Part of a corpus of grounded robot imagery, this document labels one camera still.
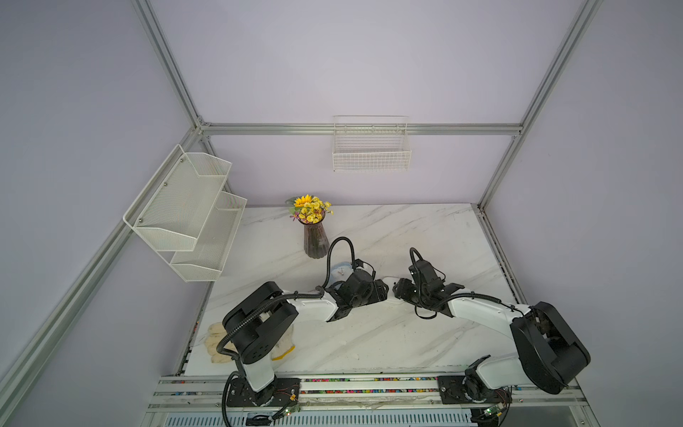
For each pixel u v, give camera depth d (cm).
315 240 96
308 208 86
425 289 70
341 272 96
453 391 73
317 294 61
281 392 73
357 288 70
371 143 95
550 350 43
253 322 41
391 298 86
